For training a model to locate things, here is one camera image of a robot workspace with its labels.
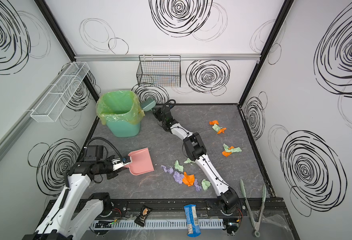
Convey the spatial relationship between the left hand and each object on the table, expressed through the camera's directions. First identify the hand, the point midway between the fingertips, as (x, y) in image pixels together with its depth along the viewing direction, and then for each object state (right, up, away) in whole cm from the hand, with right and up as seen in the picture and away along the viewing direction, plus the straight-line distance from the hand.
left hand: (123, 162), depth 80 cm
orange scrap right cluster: (+60, +15, +22) cm, 65 cm away
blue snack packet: (+37, -26, -13) cm, 47 cm away
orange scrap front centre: (+36, -10, +2) cm, 37 cm away
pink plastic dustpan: (+9, -1, +4) cm, 10 cm away
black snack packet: (+12, -23, -9) cm, 28 cm away
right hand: (+10, +32, +27) cm, 43 cm away
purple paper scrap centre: (+30, -9, +2) cm, 31 cm away
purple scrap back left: (+25, -5, +4) cm, 26 cm away
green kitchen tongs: (+66, -25, -12) cm, 71 cm away
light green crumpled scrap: (+36, -2, +9) cm, 37 cm away
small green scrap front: (+45, -12, 0) cm, 46 cm away
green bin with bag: (-10, +29, +23) cm, 38 cm away
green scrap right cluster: (+57, +17, +25) cm, 65 cm away
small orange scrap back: (+56, +21, +28) cm, 66 cm away
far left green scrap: (+29, -4, +6) cm, 30 cm away
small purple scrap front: (+40, -13, -1) cm, 43 cm away
